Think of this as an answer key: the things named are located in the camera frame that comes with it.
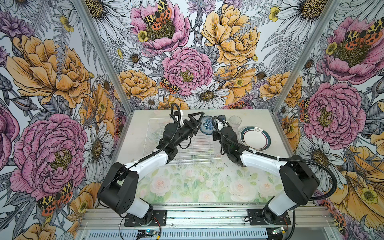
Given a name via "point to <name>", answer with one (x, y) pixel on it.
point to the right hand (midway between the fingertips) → (217, 127)
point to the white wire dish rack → (203, 148)
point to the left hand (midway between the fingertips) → (204, 120)
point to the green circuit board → (146, 233)
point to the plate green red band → (256, 138)
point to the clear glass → (235, 121)
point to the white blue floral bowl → (207, 127)
